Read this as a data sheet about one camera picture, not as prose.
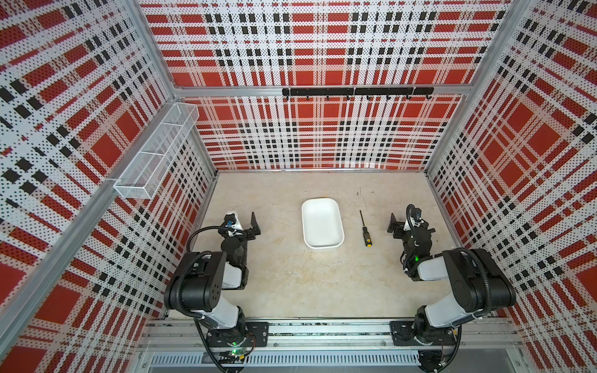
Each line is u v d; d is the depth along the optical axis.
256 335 0.74
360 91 0.89
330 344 0.73
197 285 0.45
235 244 0.71
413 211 0.73
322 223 1.05
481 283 0.44
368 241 0.93
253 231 0.82
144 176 0.91
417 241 0.69
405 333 0.73
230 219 0.74
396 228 0.84
